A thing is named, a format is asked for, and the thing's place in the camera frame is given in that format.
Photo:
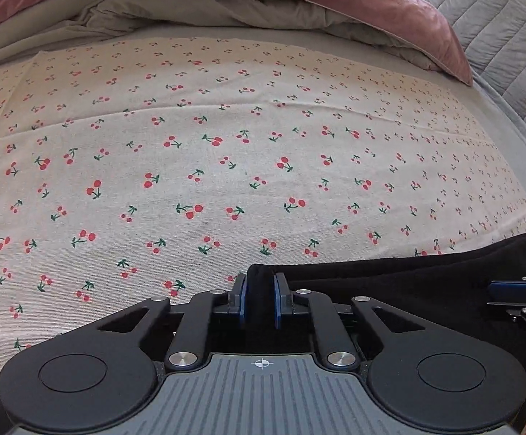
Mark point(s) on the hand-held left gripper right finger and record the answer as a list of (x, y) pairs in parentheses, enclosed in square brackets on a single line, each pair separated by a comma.
[(277, 301)]

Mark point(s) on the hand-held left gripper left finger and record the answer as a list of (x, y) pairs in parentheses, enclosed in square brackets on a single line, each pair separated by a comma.
[(243, 299)]

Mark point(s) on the black pants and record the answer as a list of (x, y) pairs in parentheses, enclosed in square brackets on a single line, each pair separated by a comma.
[(417, 276)]

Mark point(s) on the cherry print cloth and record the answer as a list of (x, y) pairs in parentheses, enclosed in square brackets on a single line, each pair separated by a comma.
[(244, 167)]

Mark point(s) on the grey quilted headboard cover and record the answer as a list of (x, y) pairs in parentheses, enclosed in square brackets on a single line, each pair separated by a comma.
[(507, 22)]

